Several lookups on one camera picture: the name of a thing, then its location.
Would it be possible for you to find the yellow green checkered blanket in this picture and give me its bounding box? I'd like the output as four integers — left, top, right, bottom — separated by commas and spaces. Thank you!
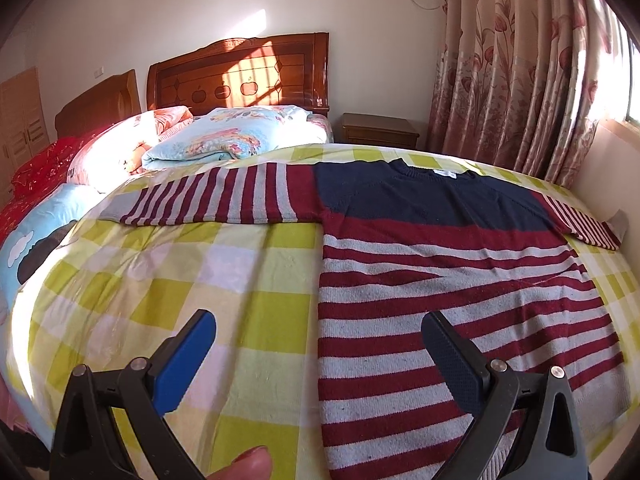
2, 144, 639, 479

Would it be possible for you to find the wooden nightstand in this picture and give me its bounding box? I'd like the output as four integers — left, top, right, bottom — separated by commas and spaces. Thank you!
335, 113, 419, 150

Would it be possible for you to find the window with frame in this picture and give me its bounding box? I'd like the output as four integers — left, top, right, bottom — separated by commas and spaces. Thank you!
592, 0, 639, 124

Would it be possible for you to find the light blue floral folded quilt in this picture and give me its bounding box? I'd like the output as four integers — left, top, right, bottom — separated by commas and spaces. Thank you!
141, 105, 333, 171

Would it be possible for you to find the pink white floral pillow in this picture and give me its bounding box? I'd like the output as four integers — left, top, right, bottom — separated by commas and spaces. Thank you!
66, 105, 194, 193

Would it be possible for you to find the red patterned bedding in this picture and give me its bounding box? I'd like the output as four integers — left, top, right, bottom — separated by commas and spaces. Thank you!
1, 128, 107, 242

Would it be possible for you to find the plain wooden headboard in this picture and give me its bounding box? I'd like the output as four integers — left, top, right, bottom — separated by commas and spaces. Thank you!
54, 70, 141, 139

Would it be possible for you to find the carved wooden headboard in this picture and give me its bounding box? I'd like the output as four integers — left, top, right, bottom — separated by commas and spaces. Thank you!
146, 32, 330, 117

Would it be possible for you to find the left hand thumb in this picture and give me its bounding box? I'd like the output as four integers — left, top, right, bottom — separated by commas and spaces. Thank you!
207, 445, 273, 480

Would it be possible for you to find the red grey striped navy sweater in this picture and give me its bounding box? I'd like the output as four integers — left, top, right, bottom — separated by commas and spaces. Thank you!
104, 159, 630, 479

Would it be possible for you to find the light blue cartoon sheet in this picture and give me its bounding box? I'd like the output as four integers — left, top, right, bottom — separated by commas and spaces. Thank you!
1, 183, 104, 322

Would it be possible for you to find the light wooden louvered cabinet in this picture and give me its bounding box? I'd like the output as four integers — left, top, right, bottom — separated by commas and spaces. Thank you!
0, 67, 50, 206

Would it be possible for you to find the pink floral curtain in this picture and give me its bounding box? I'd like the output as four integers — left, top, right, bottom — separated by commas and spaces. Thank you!
426, 0, 615, 188

